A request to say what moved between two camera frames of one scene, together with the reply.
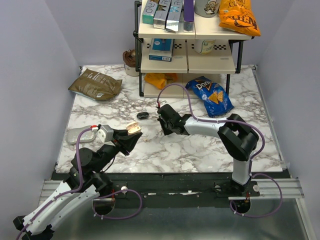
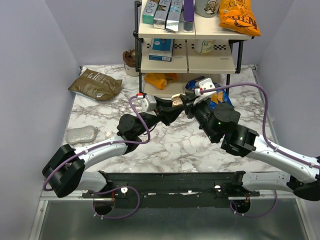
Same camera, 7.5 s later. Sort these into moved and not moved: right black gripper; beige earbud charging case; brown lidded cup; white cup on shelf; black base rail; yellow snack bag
Moved: beige earbud charging case; right black gripper
Not moved: black base rail; yellow snack bag; white cup on shelf; brown lidded cup
